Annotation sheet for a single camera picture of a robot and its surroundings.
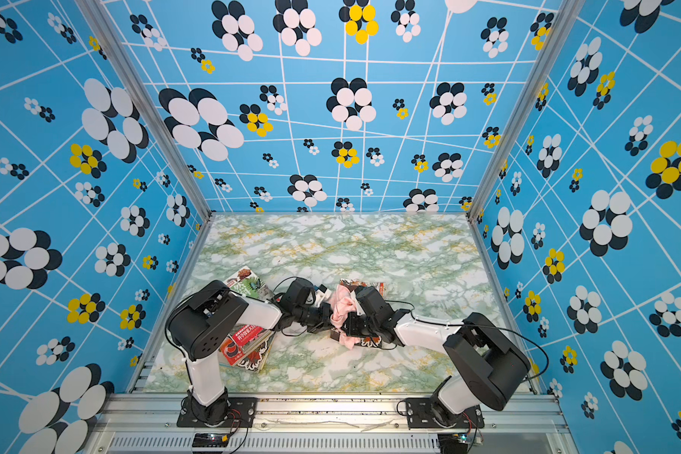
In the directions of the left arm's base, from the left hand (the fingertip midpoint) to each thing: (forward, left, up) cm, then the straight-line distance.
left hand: (347, 323), depth 88 cm
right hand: (-1, +1, 0) cm, 2 cm away
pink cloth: (+3, +2, +7) cm, 8 cm away
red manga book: (-8, +29, +2) cm, 30 cm away
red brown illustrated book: (+15, -2, -1) cm, 15 cm away
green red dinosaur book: (+12, +33, +4) cm, 36 cm away
